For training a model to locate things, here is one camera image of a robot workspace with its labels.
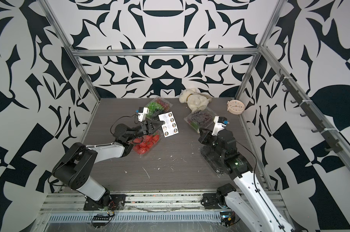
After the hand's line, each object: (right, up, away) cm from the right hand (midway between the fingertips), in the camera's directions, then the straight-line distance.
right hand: (198, 126), depth 72 cm
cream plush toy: (+3, +16, +33) cm, 37 cm away
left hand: (-18, +3, 0) cm, 18 cm away
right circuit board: (+14, -44, -1) cm, 47 cm away
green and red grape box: (-25, +12, +35) cm, 44 cm away
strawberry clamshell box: (-31, -13, +13) cm, 36 cm away
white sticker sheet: (-14, -1, +1) cm, 14 cm away
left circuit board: (-49, -47, +1) cm, 68 cm away
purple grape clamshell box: (+6, +3, +28) cm, 28 cm away
